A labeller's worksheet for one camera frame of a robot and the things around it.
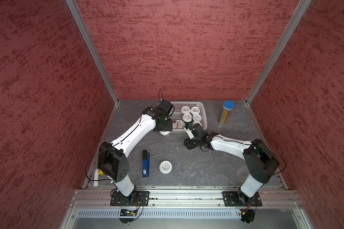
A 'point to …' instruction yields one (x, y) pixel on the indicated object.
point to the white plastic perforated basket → (177, 114)
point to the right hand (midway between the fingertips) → (188, 144)
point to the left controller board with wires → (124, 212)
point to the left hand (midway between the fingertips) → (164, 130)
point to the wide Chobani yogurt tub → (178, 124)
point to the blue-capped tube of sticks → (228, 105)
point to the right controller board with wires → (247, 215)
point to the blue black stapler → (145, 163)
